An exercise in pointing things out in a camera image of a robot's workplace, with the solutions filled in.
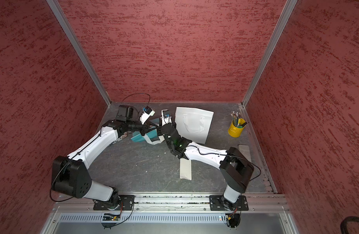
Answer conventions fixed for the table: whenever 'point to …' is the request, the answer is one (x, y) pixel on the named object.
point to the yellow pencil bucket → (237, 125)
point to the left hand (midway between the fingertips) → (155, 128)
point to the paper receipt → (185, 168)
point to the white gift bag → (193, 123)
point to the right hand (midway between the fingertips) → (160, 121)
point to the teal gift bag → (151, 137)
